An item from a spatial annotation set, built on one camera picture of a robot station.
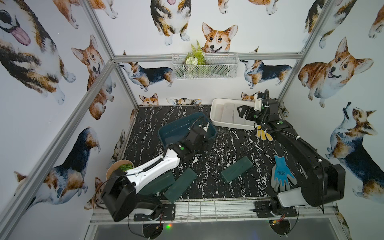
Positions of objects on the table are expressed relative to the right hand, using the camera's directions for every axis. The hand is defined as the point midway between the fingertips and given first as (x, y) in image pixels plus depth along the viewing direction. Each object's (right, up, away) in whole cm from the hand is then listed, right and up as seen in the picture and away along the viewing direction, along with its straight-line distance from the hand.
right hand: (241, 107), depth 82 cm
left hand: (-19, -14, -1) cm, 24 cm away
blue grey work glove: (+24, -38, +2) cm, 45 cm away
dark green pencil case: (-4, -37, +5) cm, 37 cm away
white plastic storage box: (-10, +2, +36) cm, 37 cm away
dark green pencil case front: (-33, -43, +1) cm, 54 cm away
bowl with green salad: (-64, -31, 0) cm, 71 cm away
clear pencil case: (-1, -2, +31) cm, 32 cm away
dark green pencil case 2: (-43, -41, +1) cm, 59 cm away
